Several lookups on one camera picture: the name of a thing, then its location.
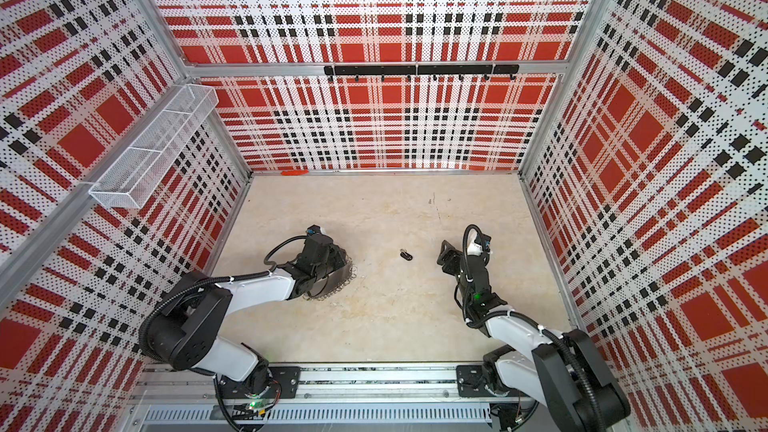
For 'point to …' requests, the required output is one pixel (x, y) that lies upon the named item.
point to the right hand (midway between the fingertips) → (453, 247)
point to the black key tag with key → (404, 254)
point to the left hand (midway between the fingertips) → (345, 256)
